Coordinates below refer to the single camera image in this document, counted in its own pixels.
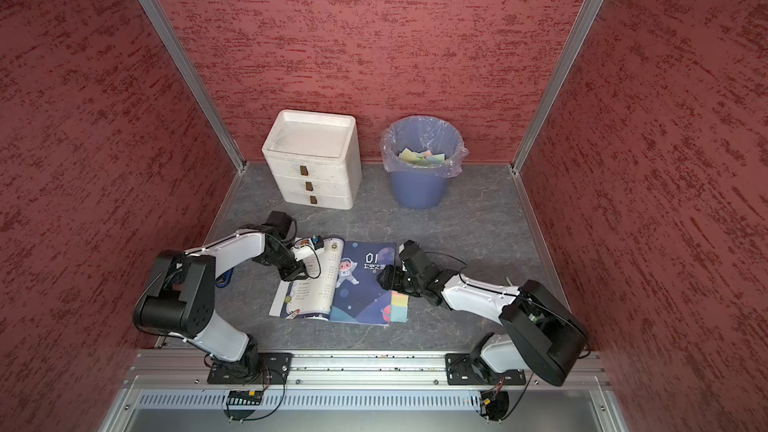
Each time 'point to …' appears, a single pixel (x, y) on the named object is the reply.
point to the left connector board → (245, 397)
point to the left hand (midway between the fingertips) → (299, 274)
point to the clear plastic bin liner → (423, 147)
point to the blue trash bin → (422, 186)
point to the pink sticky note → (395, 293)
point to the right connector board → (494, 404)
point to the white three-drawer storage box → (316, 158)
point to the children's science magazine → (345, 289)
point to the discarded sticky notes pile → (422, 157)
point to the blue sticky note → (398, 316)
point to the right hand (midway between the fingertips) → (385, 287)
